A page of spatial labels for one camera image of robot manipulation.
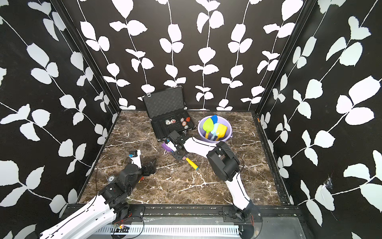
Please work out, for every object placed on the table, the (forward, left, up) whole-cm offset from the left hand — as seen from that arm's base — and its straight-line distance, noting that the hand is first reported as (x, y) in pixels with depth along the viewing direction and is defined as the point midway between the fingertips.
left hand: (150, 157), depth 81 cm
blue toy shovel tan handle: (+24, -39, +4) cm, 46 cm away
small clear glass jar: (-8, +21, -6) cm, 24 cm away
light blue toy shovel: (+19, -39, -5) cm, 43 cm away
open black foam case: (+42, -5, -6) cm, 43 cm away
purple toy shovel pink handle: (+7, -9, -2) cm, 12 cm away
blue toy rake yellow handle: (0, -23, -11) cm, 26 cm away
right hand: (+9, -14, -11) cm, 20 cm away
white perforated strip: (-33, -15, -12) cm, 38 cm away
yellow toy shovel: (+18, -43, -2) cm, 47 cm away
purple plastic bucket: (+23, -43, +3) cm, 49 cm away
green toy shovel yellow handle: (+21, -34, -1) cm, 40 cm away
